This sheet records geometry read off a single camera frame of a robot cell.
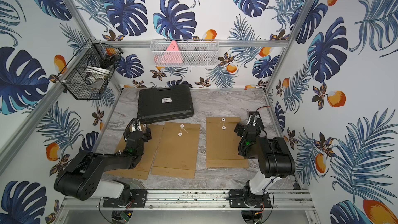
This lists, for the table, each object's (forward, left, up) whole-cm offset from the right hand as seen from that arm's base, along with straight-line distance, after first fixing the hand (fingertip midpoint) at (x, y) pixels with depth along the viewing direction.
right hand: (248, 124), depth 96 cm
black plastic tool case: (+15, +60, +1) cm, 62 cm away
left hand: (-6, +66, +5) cm, 67 cm away
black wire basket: (+10, +88, +31) cm, 94 cm away
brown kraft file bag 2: (-15, +43, -5) cm, 46 cm away
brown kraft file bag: (-9, +16, -7) cm, 20 cm away
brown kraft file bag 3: (-26, +62, -7) cm, 67 cm away
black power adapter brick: (+5, -9, -4) cm, 11 cm away
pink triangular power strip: (+27, +46, +31) cm, 62 cm away
